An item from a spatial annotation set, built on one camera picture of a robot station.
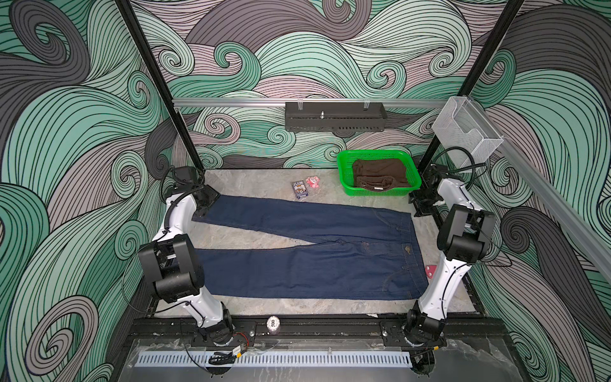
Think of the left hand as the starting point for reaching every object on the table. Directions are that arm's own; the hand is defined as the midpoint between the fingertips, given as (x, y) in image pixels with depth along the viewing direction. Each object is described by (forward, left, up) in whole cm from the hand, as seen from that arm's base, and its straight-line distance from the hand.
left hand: (213, 196), depth 89 cm
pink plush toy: (+19, -40, -12) cm, 46 cm away
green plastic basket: (+31, -56, -10) cm, 65 cm away
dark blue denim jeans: (-15, -57, -14) cm, 60 cm away
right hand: (+4, -81, -8) cm, 82 cm away
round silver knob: (-41, -26, -9) cm, 50 cm away
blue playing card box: (+16, -34, -14) cm, 40 cm away
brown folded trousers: (+23, -71, -9) cm, 75 cm away
